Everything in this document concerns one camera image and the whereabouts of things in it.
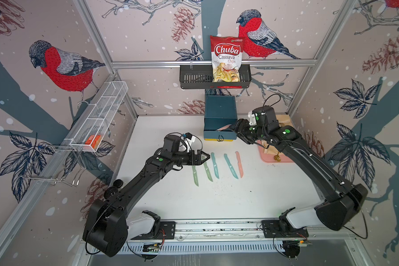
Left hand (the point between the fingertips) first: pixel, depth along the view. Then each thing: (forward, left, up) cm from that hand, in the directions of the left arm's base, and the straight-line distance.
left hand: (206, 154), depth 77 cm
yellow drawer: (+15, -6, -8) cm, 18 cm away
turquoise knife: (+4, -15, -20) cm, 26 cm away
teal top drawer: (+22, -3, -5) cm, 23 cm away
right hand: (+8, -11, +10) cm, 17 cm away
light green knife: (0, +7, -20) cm, 21 cm away
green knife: (+3, 0, -21) cm, 21 cm away
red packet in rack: (-2, +46, +14) cm, 48 cm away
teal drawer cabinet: (+27, -8, +1) cm, 28 cm away
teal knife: (+4, -5, -20) cm, 21 cm away
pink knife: (+5, -20, -20) cm, 29 cm away
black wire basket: (+55, +3, +7) cm, 56 cm away
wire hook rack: (-13, +53, +15) cm, 56 cm away
